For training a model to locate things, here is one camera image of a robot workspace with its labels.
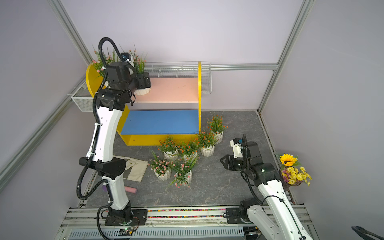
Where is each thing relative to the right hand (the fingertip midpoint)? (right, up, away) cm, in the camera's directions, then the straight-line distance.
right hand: (224, 159), depth 74 cm
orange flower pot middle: (-18, +3, +8) cm, 20 cm away
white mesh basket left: (-73, +31, +3) cm, 80 cm away
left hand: (-40, +41, -6) cm, 58 cm away
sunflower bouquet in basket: (+27, -4, -10) cm, 29 cm away
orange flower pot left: (-30, +5, +10) cm, 32 cm away
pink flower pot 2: (-21, -10, +2) cm, 23 cm away
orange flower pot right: (-8, +7, +12) cm, 16 cm away
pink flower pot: (-32, -5, +1) cm, 32 cm away
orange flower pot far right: (-3, +17, +17) cm, 25 cm away
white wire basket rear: (-20, +54, +21) cm, 61 cm away
